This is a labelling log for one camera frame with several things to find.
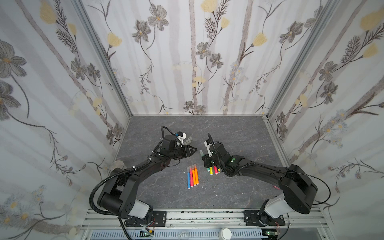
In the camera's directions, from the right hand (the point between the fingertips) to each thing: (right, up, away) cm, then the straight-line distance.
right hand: (199, 154), depth 83 cm
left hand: (-3, +4, +1) cm, 5 cm away
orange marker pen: (-3, -14, +5) cm, 15 cm away
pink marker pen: (-5, -15, +5) cm, 16 cm away
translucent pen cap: (-7, +6, +21) cm, 23 cm away
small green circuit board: (-28, -38, -10) cm, 48 cm away
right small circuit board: (+35, -36, -13) cm, 51 cm away
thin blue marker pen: (-6, -15, +4) cm, 17 cm away
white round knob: (+10, -30, -21) cm, 39 cm away
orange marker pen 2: (-1, -13, +5) cm, 14 cm away
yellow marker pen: (+8, -4, -19) cm, 21 cm away
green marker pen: (+1, 0, +3) cm, 3 cm away
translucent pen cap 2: (-8, +5, +21) cm, 23 cm away
